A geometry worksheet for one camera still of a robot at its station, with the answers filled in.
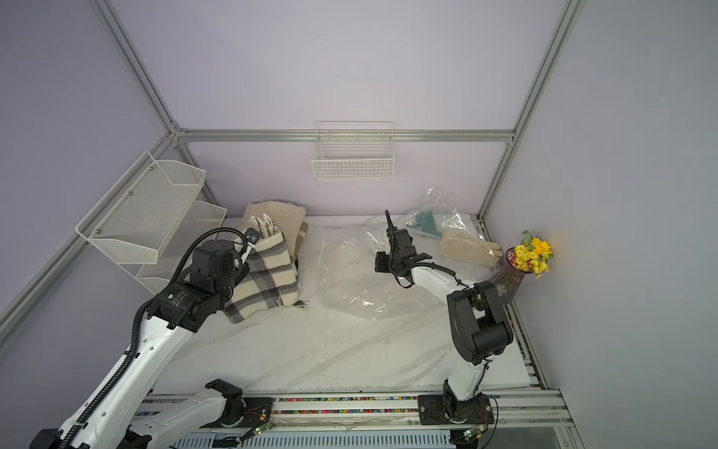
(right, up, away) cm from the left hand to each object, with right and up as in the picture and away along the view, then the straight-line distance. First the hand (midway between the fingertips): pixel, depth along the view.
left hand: (219, 256), depth 70 cm
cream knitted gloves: (+78, 0, +38) cm, 87 cm away
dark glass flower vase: (+82, -8, +16) cm, 84 cm away
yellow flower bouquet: (+84, 0, +6) cm, 84 cm away
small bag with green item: (+62, +12, +43) cm, 77 cm away
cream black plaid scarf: (+8, -8, +15) cm, 19 cm away
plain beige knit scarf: (+7, +12, +35) cm, 38 cm away
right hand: (+43, -4, +26) cm, 50 cm away
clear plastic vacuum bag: (+30, -4, +35) cm, 46 cm away
